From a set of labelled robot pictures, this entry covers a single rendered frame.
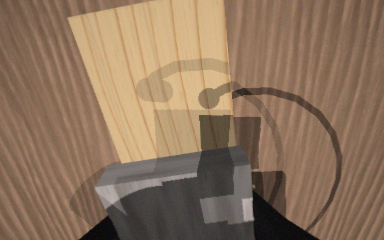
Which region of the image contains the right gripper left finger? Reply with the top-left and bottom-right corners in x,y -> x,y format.
79,216 -> 120,240

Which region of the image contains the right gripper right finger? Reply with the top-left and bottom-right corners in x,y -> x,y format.
252,189 -> 320,240

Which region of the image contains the light wooden plank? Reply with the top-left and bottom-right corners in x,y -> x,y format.
68,0 -> 236,163

